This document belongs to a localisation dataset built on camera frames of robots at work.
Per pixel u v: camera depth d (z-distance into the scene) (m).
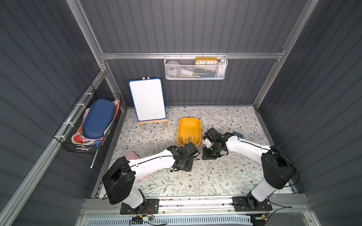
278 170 0.47
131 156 0.92
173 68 0.83
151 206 0.74
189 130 1.05
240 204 0.74
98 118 0.69
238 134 1.02
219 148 0.66
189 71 0.89
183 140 0.99
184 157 0.58
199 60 0.87
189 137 1.01
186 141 0.99
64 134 0.60
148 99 0.94
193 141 0.99
